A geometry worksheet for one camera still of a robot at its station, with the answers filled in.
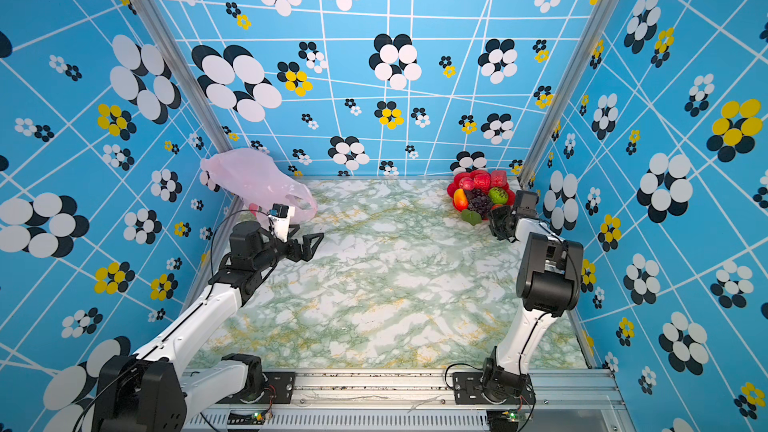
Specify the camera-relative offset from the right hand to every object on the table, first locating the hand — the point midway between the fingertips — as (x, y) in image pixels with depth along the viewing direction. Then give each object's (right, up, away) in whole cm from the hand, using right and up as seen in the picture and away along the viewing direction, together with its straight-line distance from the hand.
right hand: (490, 215), depth 101 cm
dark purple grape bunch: (-3, +4, +3) cm, 6 cm away
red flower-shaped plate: (-10, +10, +11) cm, 18 cm away
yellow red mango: (-9, +5, +4) cm, 11 cm away
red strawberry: (0, +12, +10) cm, 16 cm away
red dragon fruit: (+5, +13, +7) cm, 16 cm away
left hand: (-56, -3, -19) cm, 59 cm away
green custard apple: (+4, +7, +5) cm, 10 cm away
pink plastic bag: (-80, +13, -2) cm, 81 cm away
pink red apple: (-6, +12, +10) cm, 16 cm away
